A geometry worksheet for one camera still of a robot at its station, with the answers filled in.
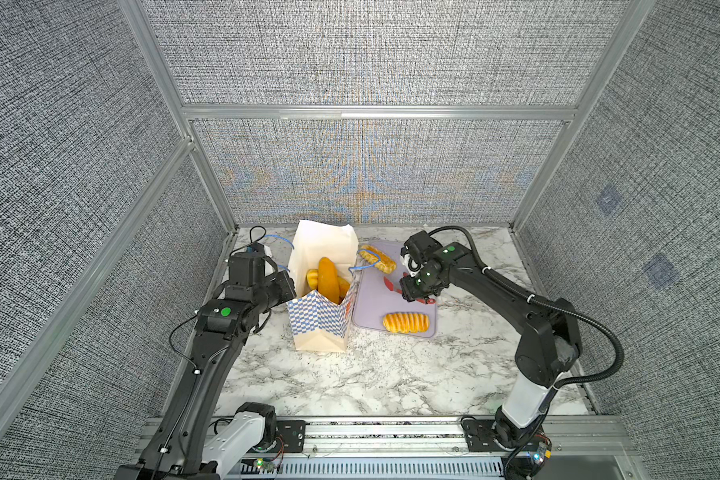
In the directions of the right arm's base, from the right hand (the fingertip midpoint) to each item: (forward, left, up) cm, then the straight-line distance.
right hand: (412, 289), depth 88 cm
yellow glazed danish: (+15, +6, -7) cm, 18 cm away
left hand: (-6, +31, +14) cm, 35 cm away
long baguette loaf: (+5, +25, -2) cm, 26 cm away
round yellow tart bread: (+8, +31, -4) cm, 32 cm away
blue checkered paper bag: (-12, +27, +3) cm, 29 cm away
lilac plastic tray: (+1, -5, -12) cm, 13 cm away
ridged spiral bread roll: (-7, +2, -7) cm, 10 cm away
